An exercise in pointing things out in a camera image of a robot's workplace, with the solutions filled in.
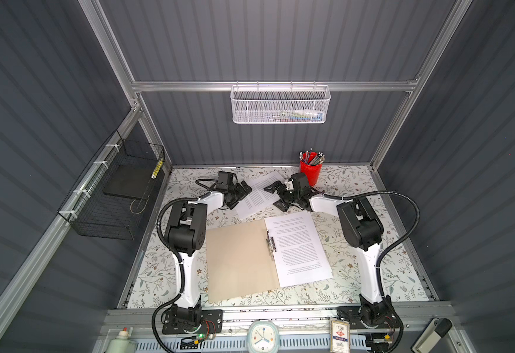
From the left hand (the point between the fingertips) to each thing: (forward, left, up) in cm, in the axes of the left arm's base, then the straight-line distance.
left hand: (246, 194), depth 104 cm
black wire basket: (-19, +46, +23) cm, 55 cm away
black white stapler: (-59, -59, +1) cm, 83 cm away
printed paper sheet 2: (-31, -21, -4) cm, 37 cm away
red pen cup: (+10, -32, +7) cm, 35 cm away
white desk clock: (-57, -4, -1) cm, 57 cm away
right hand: (-4, -11, +3) cm, 12 cm away
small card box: (-59, -29, -2) cm, 65 cm away
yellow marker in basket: (-8, +33, +24) cm, 41 cm away
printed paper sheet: (0, -6, -3) cm, 7 cm away
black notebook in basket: (-10, +40, +23) cm, 48 cm away
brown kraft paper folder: (-31, +4, -3) cm, 32 cm away
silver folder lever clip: (-27, -10, -2) cm, 29 cm away
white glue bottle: (-57, +38, +3) cm, 68 cm away
